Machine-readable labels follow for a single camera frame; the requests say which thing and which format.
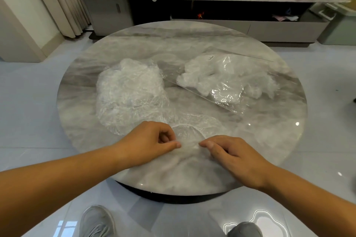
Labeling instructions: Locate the person's left hand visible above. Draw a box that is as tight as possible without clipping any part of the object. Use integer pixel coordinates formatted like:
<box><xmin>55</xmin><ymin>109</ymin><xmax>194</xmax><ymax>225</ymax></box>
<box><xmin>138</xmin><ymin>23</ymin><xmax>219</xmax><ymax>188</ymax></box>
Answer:
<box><xmin>114</xmin><ymin>121</ymin><xmax>182</xmax><ymax>169</ymax></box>

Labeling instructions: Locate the person's right hand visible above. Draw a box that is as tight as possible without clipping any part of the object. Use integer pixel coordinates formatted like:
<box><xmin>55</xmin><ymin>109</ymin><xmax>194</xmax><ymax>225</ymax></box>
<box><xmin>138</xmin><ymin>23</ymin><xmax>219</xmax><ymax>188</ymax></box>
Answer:
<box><xmin>198</xmin><ymin>135</ymin><xmax>276</xmax><ymax>191</ymax></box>

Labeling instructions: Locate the pile of clear plastic caps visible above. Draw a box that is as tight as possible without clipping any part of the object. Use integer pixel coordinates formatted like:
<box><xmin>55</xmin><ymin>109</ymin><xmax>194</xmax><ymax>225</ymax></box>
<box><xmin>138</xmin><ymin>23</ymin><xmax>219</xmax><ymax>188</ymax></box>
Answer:
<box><xmin>96</xmin><ymin>59</ymin><xmax>172</xmax><ymax>136</ymax></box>

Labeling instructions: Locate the single clear plastic cover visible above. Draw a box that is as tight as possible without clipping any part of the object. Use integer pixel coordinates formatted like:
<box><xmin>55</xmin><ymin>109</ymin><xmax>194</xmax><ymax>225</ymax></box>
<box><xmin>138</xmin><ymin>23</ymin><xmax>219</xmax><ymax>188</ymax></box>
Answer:
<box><xmin>161</xmin><ymin>113</ymin><xmax>229</xmax><ymax>151</ymax></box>

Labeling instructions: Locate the clear plastic bag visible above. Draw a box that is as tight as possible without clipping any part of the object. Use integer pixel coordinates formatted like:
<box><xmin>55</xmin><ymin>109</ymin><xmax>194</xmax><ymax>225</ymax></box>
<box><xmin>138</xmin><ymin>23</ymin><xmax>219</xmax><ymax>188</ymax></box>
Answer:
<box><xmin>177</xmin><ymin>51</ymin><xmax>290</xmax><ymax>114</ymax></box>

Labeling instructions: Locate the clear bag of caps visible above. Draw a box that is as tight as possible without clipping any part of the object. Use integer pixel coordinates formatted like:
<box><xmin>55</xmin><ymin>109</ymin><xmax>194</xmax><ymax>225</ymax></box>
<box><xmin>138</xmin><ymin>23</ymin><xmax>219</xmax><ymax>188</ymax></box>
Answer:
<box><xmin>179</xmin><ymin>53</ymin><xmax>279</xmax><ymax>108</ymax></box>

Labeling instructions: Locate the person's right forearm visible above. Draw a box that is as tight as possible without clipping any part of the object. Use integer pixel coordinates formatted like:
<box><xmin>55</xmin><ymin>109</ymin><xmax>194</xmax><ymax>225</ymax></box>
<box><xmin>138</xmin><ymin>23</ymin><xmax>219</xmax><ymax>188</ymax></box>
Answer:
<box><xmin>260</xmin><ymin>164</ymin><xmax>356</xmax><ymax>237</ymax></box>

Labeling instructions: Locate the person's left forearm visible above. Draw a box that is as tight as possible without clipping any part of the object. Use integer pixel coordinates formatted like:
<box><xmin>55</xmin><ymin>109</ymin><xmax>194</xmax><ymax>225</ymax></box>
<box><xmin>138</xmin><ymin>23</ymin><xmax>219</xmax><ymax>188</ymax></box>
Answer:
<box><xmin>0</xmin><ymin>146</ymin><xmax>131</xmax><ymax>237</ymax></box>

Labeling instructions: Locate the green storage bin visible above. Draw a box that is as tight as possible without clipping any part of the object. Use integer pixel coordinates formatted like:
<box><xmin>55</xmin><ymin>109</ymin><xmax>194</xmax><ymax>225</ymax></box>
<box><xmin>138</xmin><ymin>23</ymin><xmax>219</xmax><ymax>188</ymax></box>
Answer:
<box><xmin>317</xmin><ymin>3</ymin><xmax>356</xmax><ymax>46</ymax></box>

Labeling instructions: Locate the black table base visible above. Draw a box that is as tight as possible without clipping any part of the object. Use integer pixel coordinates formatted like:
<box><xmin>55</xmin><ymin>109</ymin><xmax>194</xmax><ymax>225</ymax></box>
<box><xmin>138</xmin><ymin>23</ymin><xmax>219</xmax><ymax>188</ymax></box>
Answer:
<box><xmin>116</xmin><ymin>178</ymin><xmax>229</xmax><ymax>204</ymax></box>

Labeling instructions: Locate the grey sneaker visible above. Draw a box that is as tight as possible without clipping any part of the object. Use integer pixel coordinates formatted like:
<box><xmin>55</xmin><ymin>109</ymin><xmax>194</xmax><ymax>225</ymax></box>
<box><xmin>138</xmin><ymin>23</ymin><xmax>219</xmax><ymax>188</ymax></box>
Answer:
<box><xmin>227</xmin><ymin>222</ymin><xmax>263</xmax><ymax>237</ymax></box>
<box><xmin>78</xmin><ymin>204</ymin><xmax>116</xmax><ymax>237</ymax></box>

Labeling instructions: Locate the long grey low cabinet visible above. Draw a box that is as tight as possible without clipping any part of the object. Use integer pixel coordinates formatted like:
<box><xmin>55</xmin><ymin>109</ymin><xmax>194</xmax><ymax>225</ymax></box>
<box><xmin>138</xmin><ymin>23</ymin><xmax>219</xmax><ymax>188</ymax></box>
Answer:
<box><xmin>73</xmin><ymin>0</ymin><xmax>346</xmax><ymax>46</ymax></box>

